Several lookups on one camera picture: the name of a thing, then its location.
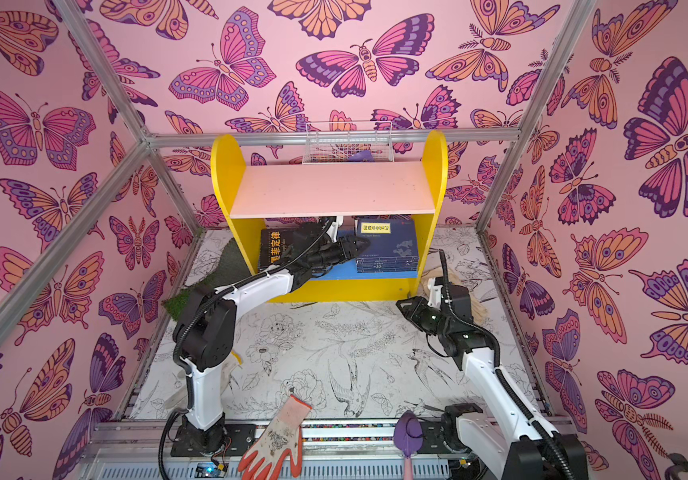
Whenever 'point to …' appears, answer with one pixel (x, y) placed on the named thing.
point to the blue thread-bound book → (369, 270)
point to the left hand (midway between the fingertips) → (372, 242)
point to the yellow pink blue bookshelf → (353, 232)
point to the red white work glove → (282, 435)
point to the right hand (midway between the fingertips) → (400, 301)
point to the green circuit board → (208, 470)
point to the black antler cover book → (272, 243)
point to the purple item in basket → (362, 156)
